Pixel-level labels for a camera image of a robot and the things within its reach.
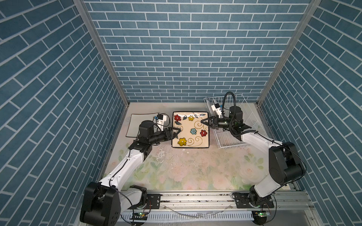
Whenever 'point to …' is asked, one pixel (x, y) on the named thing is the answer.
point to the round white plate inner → (215, 100)
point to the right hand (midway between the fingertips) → (204, 122)
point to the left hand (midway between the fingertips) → (181, 132)
